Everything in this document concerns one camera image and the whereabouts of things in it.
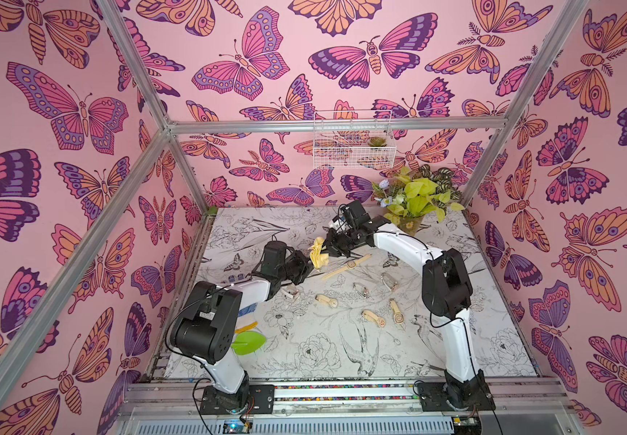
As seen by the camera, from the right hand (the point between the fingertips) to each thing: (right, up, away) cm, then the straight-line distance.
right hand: (318, 247), depth 91 cm
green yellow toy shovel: (-22, -29, -7) cm, 37 cm away
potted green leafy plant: (+32, +18, +2) cm, 37 cm away
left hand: (+2, -4, 0) cm, 4 cm away
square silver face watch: (-3, -10, +7) cm, 12 cm away
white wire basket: (+13, +38, +6) cm, 41 cm away
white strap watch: (+26, -13, +7) cm, 29 cm away
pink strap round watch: (+15, -15, +4) cm, 21 cm away
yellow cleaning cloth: (0, -4, -3) cm, 5 cm away
